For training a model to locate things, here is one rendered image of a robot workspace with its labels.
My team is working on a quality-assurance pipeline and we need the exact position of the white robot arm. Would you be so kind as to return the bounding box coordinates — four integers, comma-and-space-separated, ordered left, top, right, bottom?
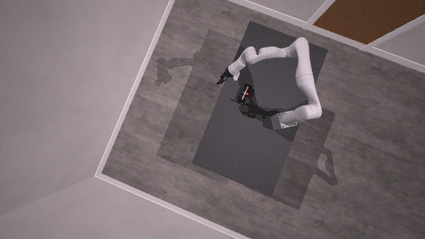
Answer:
228, 37, 322, 125

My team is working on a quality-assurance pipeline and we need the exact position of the grey power strip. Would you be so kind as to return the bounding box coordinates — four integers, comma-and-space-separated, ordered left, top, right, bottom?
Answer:
237, 83, 252, 104

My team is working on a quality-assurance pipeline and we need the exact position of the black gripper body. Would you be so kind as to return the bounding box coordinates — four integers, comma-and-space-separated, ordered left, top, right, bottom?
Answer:
223, 68, 233, 78

